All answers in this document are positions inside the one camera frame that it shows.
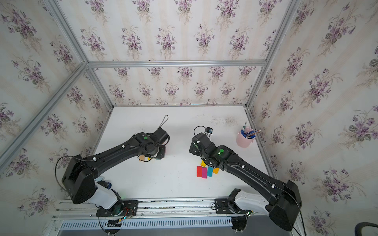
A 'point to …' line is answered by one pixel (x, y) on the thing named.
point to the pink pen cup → (245, 137)
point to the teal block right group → (210, 171)
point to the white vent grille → (214, 223)
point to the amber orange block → (215, 170)
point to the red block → (199, 171)
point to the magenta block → (204, 172)
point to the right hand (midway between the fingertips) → (196, 146)
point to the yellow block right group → (203, 163)
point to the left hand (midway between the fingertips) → (160, 153)
